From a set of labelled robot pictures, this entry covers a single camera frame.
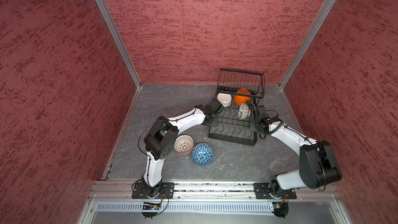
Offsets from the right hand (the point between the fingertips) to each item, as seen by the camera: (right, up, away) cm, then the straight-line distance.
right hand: (255, 128), depth 91 cm
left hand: (-27, +2, +2) cm, 27 cm away
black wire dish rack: (-14, -1, +4) cm, 15 cm away
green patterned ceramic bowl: (-6, +10, +1) cm, 12 cm away
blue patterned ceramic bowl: (-32, -13, -8) cm, 35 cm away
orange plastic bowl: (-6, +17, +12) cm, 22 cm away
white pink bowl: (-16, +18, +11) cm, 27 cm away
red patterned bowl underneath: (-41, -12, -10) cm, 44 cm away
